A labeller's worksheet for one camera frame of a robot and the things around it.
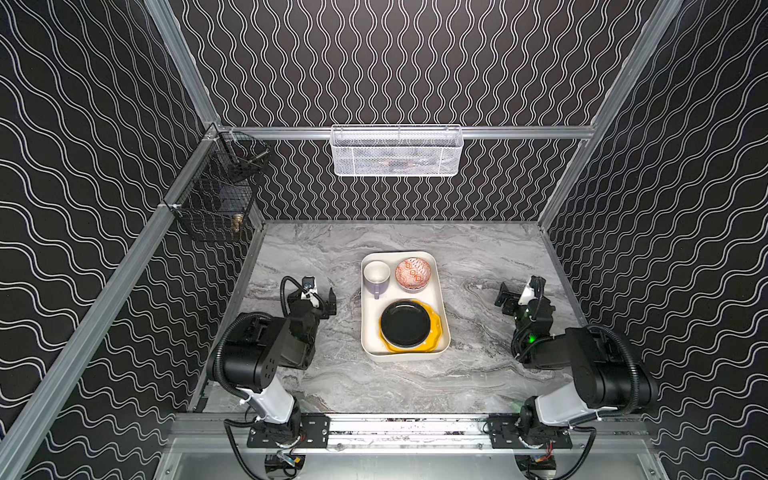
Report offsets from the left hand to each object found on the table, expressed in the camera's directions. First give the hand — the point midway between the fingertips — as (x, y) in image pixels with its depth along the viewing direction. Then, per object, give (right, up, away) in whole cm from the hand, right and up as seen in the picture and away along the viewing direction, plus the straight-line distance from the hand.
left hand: (316, 289), depth 93 cm
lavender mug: (+19, +4, +8) cm, 21 cm away
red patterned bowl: (+31, +5, +7) cm, 32 cm away
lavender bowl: (+31, +2, +5) cm, 31 cm away
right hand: (+64, +1, -2) cm, 64 cm away
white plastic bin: (+17, -6, +4) cm, 19 cm away
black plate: (+28, -10, -4) cm, 30 cm away
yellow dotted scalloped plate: (+35, -15, -5) cm, 38 cm away
